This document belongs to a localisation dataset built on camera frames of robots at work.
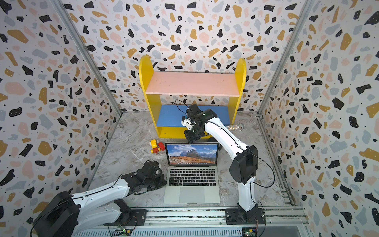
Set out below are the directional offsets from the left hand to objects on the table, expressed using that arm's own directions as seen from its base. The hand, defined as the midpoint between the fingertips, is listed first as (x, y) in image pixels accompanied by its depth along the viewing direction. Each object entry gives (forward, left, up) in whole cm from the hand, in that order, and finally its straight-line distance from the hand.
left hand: (170, 182), depth 83 cm
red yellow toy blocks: (+22, +11, +2) cm, 25 cm away
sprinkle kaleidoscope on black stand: (+25, -40, +19) cm, 51 cm away
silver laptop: (+5, -13, -2) cm, 14 cm away
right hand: (+17, -11, +17) cm, 26 cm away
